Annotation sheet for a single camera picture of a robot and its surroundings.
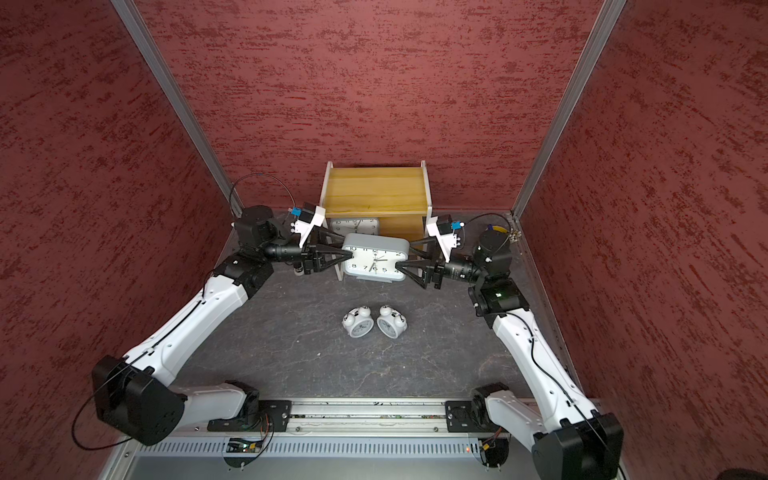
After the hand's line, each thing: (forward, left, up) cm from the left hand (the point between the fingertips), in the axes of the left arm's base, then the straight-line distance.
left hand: (348, 253), depth 65 cm
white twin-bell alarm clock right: (-5, -10, -26) cm, 28 cm away
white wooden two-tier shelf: (+20, -11, -1) cm, 23 cm away
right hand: (-2, -12, -1) cm, 12 cm away
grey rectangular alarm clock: (+19, +1, -12) cm, 23 cm away
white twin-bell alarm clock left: (-5, 0, -27) cm, 27 cm away
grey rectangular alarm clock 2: (-1, -6, +1) cm, 6 cm away
